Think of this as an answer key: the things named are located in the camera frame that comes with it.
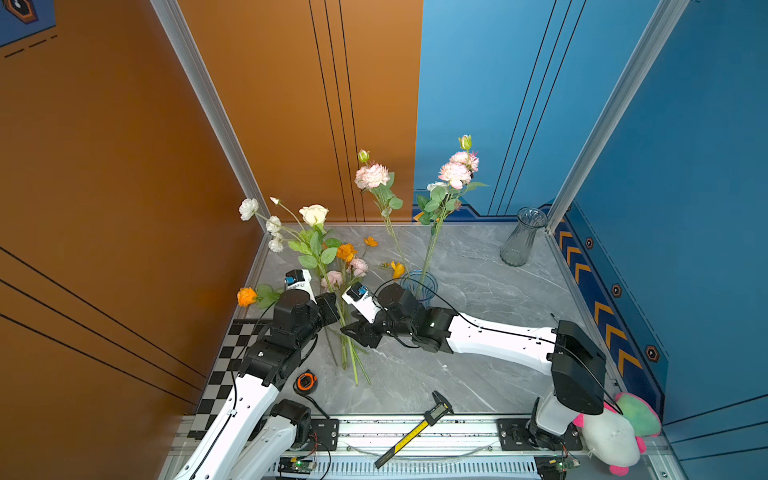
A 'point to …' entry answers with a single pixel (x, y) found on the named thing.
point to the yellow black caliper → (438, 408)
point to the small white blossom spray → (248, 210)
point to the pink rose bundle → (333, 282)
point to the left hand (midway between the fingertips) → (337, 292)
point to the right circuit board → (554, 467)
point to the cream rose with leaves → (321, 249)
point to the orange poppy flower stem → (398, 269)
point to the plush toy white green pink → (615, 438)
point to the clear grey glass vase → (516, 247)
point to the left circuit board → (295, 465)
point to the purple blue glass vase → (421, 284)
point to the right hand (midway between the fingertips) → (345, 322)
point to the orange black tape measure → (307, 382)
